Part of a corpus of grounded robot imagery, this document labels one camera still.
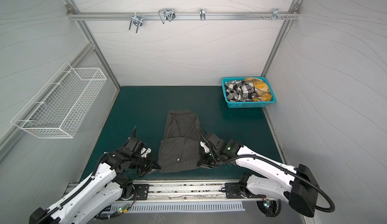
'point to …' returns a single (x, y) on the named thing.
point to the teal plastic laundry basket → (250, 103)
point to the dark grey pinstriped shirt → (178, 148)
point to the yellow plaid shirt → (262, 92)
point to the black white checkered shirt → (240, 91)
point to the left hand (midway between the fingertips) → (162, 165)
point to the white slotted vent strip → (178, 207)
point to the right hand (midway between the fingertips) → (198, 160)
